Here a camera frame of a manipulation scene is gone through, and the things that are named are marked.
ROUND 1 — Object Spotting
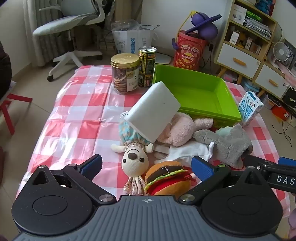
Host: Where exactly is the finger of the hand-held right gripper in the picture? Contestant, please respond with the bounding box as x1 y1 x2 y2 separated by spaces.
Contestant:
243 154 264 167
278 157 296 167

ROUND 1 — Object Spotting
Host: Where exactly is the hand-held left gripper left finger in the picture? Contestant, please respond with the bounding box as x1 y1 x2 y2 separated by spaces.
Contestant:
28 154 117 206

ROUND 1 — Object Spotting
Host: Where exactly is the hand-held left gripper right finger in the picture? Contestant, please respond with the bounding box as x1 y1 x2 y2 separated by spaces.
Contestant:
178 156 266 205

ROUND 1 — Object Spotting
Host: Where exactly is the burger plush toy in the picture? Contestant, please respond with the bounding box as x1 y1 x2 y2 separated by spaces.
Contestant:
144 161 192 195

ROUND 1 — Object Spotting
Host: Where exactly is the cream doll with blue bonnet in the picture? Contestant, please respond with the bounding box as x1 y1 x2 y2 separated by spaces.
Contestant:
111 111 155 197

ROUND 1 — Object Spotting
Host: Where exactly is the pink plush toy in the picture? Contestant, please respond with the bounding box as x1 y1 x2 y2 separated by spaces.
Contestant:
157 112 213 147

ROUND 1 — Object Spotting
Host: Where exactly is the green plastic bin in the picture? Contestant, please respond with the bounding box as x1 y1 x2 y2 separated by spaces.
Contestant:
151 64 242 128

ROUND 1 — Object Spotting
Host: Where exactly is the person's right forearm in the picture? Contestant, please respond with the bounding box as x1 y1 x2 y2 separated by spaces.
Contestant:
288 206 296 239

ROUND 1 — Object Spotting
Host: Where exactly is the white cloth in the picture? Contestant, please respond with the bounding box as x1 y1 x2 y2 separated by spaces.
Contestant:
154 140 215 167

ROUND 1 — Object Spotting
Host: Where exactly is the grey plush toy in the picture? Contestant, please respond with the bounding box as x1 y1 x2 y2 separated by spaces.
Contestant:
193 124 252 168

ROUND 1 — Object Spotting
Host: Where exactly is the blue and white milk carton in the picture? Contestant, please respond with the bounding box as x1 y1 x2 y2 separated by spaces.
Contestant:
238 91 264 127

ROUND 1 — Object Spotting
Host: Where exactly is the red checkered tablecloth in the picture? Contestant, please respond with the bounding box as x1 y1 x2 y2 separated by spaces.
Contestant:
15 65 289 223

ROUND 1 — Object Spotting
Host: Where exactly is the white rectangular box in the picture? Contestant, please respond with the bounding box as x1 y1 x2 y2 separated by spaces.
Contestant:
124 82 181 143

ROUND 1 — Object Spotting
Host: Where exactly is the cookie jar with gold lid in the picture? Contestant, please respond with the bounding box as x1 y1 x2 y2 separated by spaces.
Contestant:
110 53 141 95

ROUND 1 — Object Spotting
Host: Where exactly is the wooden shelf cabinet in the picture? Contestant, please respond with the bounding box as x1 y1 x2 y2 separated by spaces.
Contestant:
214 0 292 100

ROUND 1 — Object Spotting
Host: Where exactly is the small white fan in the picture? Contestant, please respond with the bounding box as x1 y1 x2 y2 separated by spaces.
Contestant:
273 42 290 67

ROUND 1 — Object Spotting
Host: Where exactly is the black and yellow drink can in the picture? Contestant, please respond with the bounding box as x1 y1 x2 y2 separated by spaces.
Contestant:
138 46 157 88

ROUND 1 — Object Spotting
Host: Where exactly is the red snack bucket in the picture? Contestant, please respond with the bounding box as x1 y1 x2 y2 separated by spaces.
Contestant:
172 30 207 71

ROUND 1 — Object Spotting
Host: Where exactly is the white bathroom scale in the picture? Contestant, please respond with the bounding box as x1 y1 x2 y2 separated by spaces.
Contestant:
154 54 171 65

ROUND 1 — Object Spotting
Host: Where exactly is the grey curtain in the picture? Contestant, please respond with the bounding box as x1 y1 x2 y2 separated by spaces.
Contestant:
23 0 77 66

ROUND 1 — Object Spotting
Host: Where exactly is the dark cloth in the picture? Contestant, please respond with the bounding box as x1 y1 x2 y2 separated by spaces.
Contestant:
0 42 12 98

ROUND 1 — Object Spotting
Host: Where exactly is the stack of papers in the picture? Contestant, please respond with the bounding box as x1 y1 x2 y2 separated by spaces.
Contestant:
244 17 272 41

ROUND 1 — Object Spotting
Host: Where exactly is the white plastic bag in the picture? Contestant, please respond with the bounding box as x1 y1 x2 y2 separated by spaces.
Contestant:
111 20 161 56

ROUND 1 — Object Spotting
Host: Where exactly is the purple hopper ball toy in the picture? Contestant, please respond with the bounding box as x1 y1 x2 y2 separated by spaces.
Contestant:
185 13 222 40

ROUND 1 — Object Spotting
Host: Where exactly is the white office chair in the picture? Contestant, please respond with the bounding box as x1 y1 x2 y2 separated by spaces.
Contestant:
32 0 107 81

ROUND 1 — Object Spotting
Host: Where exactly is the white carton on shelf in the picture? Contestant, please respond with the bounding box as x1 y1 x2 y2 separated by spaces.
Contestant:
231 4 247 25

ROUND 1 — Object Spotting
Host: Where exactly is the dark picture frame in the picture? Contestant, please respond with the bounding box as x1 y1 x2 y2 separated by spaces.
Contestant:
283 39 296 70

